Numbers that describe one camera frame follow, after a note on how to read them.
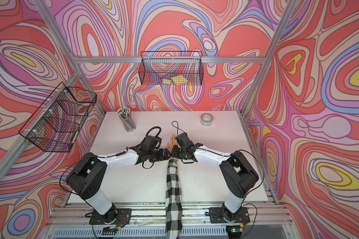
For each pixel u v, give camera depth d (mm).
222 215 703
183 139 705
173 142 988
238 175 460
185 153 685
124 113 957
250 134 1115
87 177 460
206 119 1145
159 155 817
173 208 703
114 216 717
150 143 724
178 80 910
